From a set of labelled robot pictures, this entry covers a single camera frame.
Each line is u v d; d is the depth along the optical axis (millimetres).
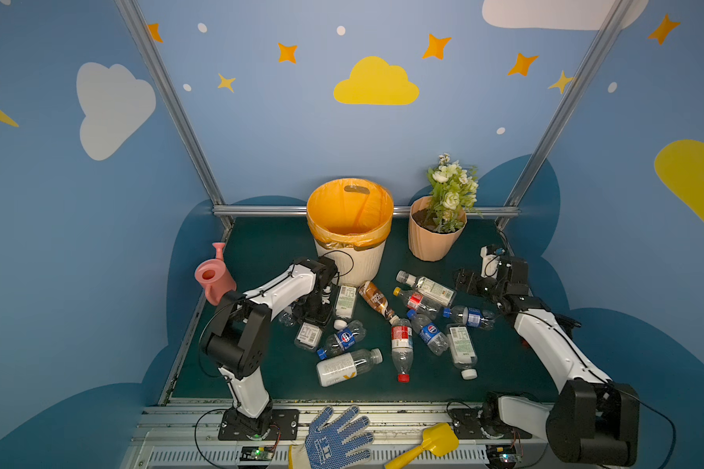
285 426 738
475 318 883
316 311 783
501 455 717
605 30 726
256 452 708
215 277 905
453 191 888
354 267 843
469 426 746
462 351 840
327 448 705
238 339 472
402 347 828
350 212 1017
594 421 405
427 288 960
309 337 820
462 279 783
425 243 995
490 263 742
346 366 783
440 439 722
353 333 851
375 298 931
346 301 941
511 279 650
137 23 699
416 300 926
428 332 861
